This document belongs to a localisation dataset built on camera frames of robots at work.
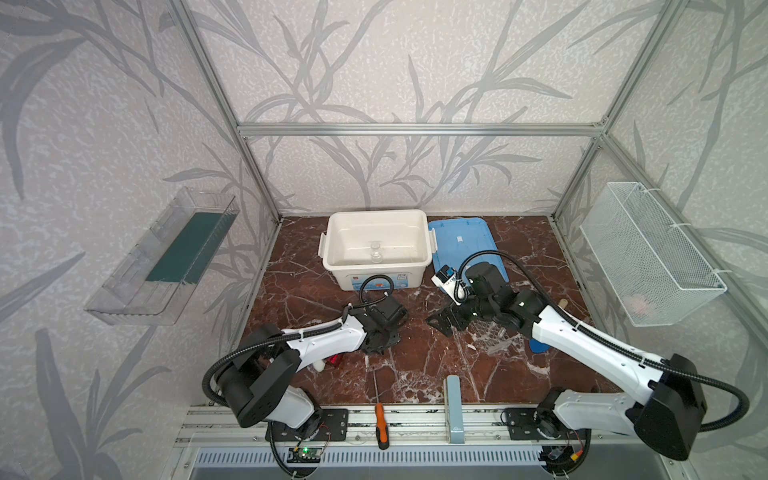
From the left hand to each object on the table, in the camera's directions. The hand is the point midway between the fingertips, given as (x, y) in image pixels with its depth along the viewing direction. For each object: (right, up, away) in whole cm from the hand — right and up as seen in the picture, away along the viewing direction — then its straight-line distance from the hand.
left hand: (397, 331), depth 88 cm
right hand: (+11, +12, -10) cm, 19 cm away
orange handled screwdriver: (-4, -19, -17) cm, 25 cm away
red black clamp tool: (-18, -6, -5) cm, 19 cm away
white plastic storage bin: (-14, +26, +16) cm, 33 cm away
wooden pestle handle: (+53, +7, +6) cm, 53 cm away
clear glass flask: (-8, +21, +17) cm, 28 cm away
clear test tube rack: (+28, -2, 0) cm, 29 cm away
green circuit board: (-22, -25, -16) cm, 37 cm away
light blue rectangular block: (+15, -15, -14) cm, 25 cm away
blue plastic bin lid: (+22, +28, +25) cm, 43 cm away
